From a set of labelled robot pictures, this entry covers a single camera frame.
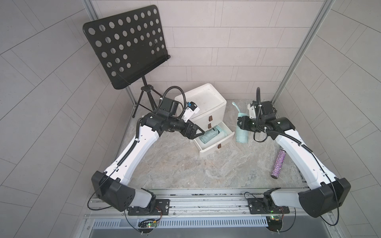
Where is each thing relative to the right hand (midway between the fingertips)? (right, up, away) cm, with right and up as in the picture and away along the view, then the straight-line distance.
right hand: (239, 122), depth 77 cm
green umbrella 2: (0, -6, -5) cm, 8 cm away
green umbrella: (-10, -8, +18) cm, 22 cm away
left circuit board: (-44, -46, -12) cm, 65 cm away
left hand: (-20, -2, -8) cm, 22 cm away
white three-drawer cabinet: (-14, +1, +7) cm, 16 cm away
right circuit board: (+14, -46, -9) cm, 49 cm away
